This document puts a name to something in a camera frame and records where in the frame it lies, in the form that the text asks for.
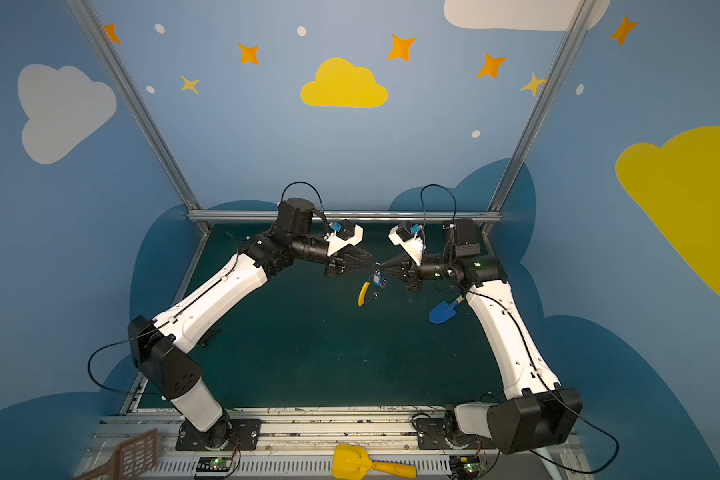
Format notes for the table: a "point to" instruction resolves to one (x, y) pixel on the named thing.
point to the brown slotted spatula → (131, 459)
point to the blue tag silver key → (378, 280)
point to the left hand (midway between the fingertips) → (370, 256)
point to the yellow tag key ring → (363, 290)
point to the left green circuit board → (213, 467)
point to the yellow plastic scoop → (351, 462)
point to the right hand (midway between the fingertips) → (386, 264)
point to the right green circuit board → (465, 467)
